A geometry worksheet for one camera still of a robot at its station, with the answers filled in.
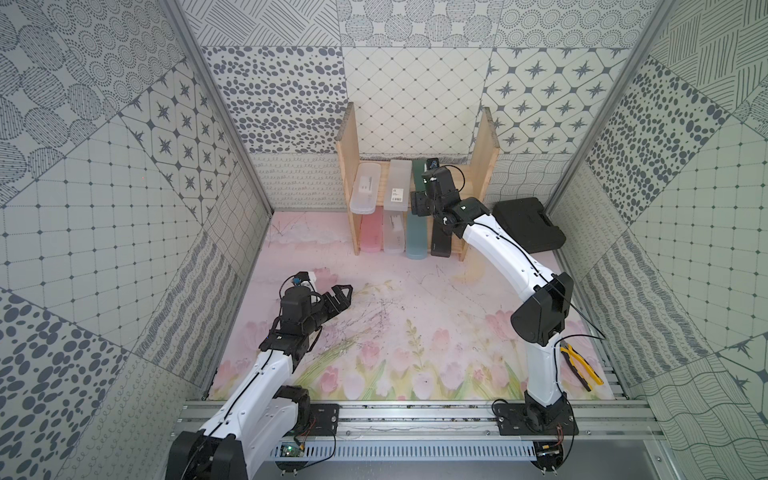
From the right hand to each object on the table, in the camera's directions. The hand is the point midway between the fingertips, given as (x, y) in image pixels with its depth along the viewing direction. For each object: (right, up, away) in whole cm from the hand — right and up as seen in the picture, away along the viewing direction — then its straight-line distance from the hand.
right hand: (431, 197), depth 86 cm
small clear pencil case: (-11, -10, +18) cm, 23 cm away
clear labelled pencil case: (-10, +2, -1) cm, 10 cm away
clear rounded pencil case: (-19, +2, 0) cm, 19 cm away
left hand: (-26, -26, -3) cm, 37 cm away
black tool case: (+41, -6, +25) cm, 48 cm away
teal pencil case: (-3, -12, +15) cm, 19 cm away
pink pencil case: (-19, -10, +17) cm, 27 cm away
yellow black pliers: (+42, -48, -4) cm, 64 cm away
